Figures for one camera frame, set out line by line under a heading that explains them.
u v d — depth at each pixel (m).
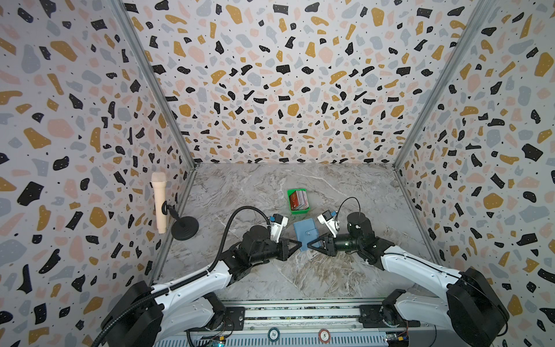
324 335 0.71
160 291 0.43
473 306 0.42
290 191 1.07
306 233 0.76
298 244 0.75
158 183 0.74
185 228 0.94
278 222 0.70
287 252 0.70
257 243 0.59
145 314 0.39
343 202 1.11
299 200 1.02
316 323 0.73
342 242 0.70
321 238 0.73
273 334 0.71
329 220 0.72
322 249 0.72
